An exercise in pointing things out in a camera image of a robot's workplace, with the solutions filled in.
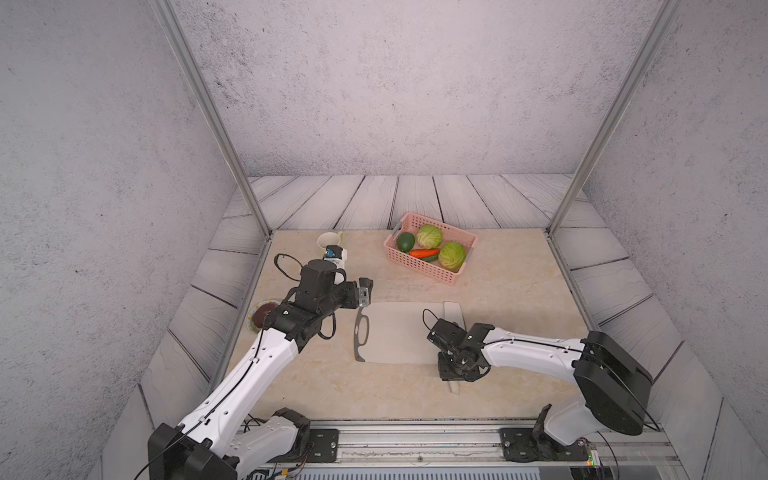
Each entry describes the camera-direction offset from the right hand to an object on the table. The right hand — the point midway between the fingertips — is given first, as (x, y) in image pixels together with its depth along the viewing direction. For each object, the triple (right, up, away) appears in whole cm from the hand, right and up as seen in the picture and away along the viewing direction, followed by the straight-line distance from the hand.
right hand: (447, 375), depth 83 cm
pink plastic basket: (-8, +45, +35) cm, 58 cm away
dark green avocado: (-10, +38, +31) cm, 50 cm away
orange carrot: (-4, +34, +27) cm, 43 cm away
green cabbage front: (+5, +33, +21) cm, 39 cm away
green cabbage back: (-2, +39, +27) cm, 48 cm away
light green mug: (-38, +39, +25) cm, 59 cm away
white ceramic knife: (+5, +14, +16) cm, 22 cm away
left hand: (-23, +26, -6) cm, 35 cm away
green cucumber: (-1, +32, +26) cm, 41 cm away
